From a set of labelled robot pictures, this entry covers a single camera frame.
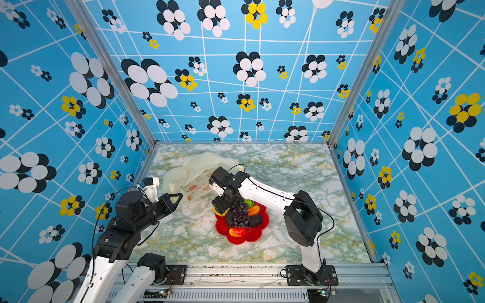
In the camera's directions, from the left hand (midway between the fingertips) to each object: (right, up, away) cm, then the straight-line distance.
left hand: (184, 194), depth 69 cm
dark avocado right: (+27, -14, +13) cm, 33 cm away
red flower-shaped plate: (+26, -20, +13) cm, 36 cm away
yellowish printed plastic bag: (-1, +4, +13) cm, 14 cm away
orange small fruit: (+26, -11, +17) cm, 34 cm away
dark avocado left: (+16, -14, +15) cm, 26 cm away
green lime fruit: (+25, -7, +17) cm, 31 cm away
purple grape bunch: (+21, -11, +13) cm, 27 cm away
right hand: (+13, -8, +15) cm, 21 cm away
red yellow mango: (+19, -18, +11) cm, 29 cm away
